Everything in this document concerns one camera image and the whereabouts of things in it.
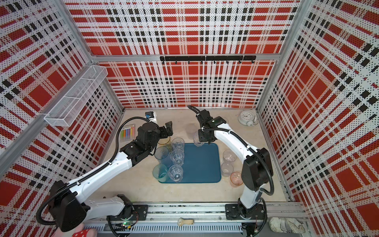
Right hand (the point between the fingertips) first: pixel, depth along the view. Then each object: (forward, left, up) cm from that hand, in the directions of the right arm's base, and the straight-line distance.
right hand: (207, 137), depth 85 cm
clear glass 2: (-16, +19, -15) cm, 29 cm away
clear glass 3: (-6, +7, +6) cm, 11 cm away
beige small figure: (-40, +14, -13) cm, 44 cm away
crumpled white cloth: (-41, -35, -12) cm, 56 cm away
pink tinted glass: (-20, -16, -15) cm, 30 cm away
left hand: (+2, +22, +10) cm, 25 cm away
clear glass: (-6, +19, -14) cm, 24 cm away
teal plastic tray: (-11, +4, -13) cm, 18 cm away
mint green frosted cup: (-16, +29, -14) cm, 35 cm away
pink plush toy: (-44, +58, -8) cm, 74 cm away
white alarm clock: (+25, -32, -13) cm, 42 cm away
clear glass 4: (-14, -12, -15) cm, 23 cm away
